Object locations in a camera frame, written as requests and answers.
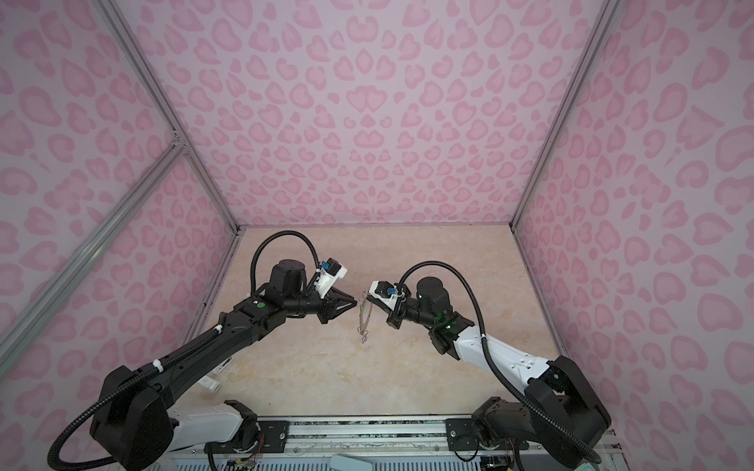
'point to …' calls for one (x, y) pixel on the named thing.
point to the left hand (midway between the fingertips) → (355, 301)
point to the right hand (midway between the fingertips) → (373, 297)
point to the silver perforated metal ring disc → (365, 306)
